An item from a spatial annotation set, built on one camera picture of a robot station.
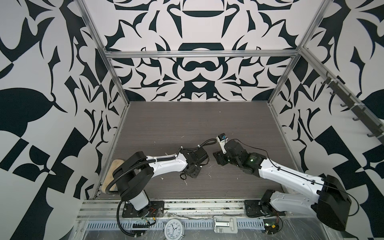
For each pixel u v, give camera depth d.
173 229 0.66
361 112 0.55
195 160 0.67
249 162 0.58
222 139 0.72
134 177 0.44
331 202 0.41
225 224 0.69
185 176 0.69
